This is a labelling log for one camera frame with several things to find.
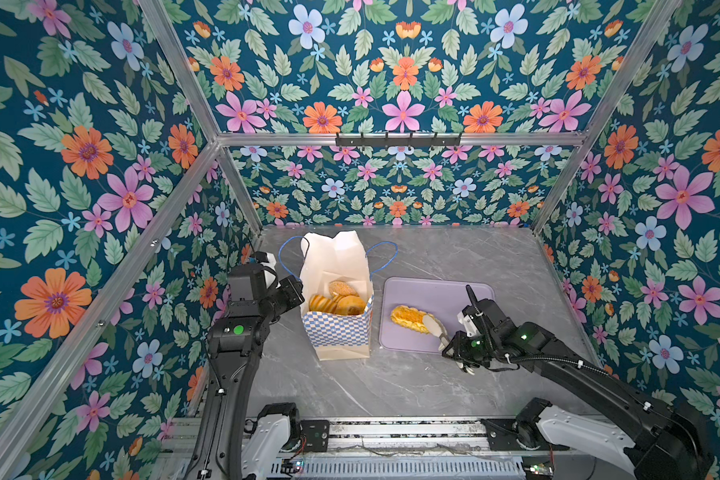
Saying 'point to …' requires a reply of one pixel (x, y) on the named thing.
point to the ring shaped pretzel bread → (350, 305)
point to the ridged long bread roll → (319, 303)
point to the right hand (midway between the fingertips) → (442, 354)
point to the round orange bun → (340, 288)
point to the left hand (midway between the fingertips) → (306, 275)
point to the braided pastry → (409, 317)
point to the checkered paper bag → (325, 259)
